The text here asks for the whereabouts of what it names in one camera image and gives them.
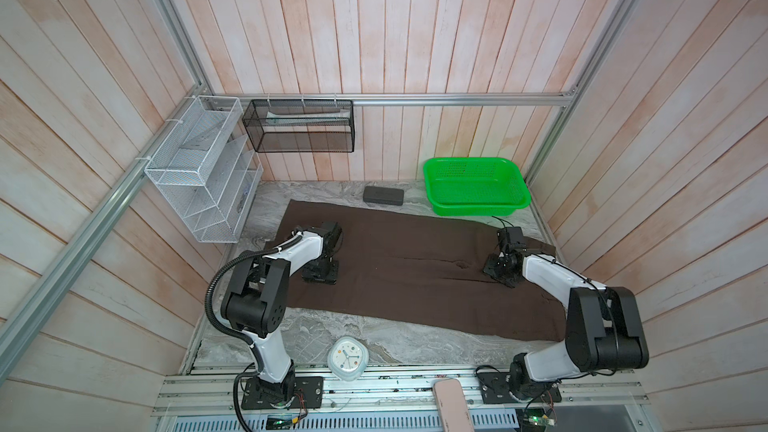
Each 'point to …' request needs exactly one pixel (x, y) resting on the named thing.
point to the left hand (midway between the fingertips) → (323, 285)
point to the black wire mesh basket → (301, 125)
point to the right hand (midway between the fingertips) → (493, 269)
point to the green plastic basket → (475, 186)
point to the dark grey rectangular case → (383, 195)
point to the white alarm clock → (348, 358)
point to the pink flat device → (453, 411)
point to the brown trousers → (404, 265)
